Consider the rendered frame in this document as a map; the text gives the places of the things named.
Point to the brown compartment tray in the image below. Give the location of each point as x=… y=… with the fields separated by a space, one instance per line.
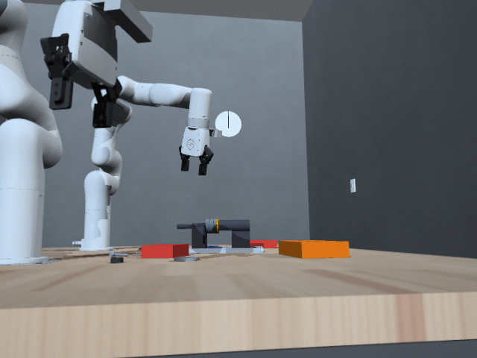
x=316 y=249

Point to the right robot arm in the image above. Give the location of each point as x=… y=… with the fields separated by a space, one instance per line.
x=30 y=139

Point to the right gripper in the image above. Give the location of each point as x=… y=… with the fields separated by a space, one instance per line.
x=85 y=35

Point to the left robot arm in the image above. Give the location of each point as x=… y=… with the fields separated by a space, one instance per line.
x=98 y=184

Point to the red rectangular block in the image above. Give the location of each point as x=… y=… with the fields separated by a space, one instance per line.
x=164 y=250
x=264 y=243

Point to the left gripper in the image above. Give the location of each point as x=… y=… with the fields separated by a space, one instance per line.
x=195 y=144

